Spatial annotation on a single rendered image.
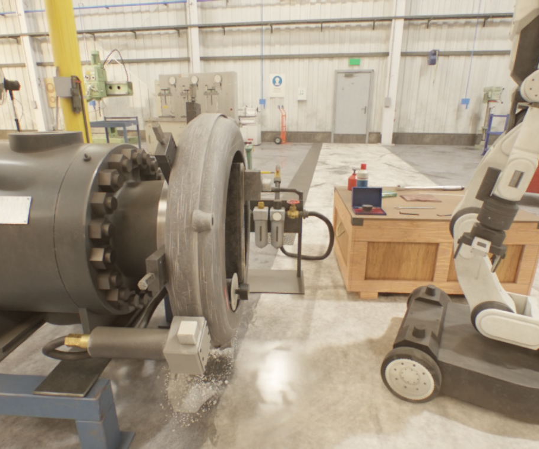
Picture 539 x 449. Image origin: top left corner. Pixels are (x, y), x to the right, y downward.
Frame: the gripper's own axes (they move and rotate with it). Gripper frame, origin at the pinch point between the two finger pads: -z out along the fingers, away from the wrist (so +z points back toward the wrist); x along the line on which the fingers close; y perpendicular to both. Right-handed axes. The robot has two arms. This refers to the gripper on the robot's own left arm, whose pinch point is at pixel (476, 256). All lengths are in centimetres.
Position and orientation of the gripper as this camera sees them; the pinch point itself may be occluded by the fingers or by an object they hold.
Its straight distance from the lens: 124.0
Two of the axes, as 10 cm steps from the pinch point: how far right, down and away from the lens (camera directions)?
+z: 1.7, -9.0, -4.0
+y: -5.0, 2.7, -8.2
